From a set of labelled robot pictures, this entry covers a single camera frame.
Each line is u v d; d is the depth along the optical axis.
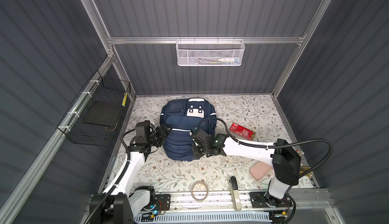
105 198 0.39
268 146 0.47
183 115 0.93
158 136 0.73
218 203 0.74
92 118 0.71
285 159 0.45
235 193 0.73
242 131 0.99
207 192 0.76
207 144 0.62
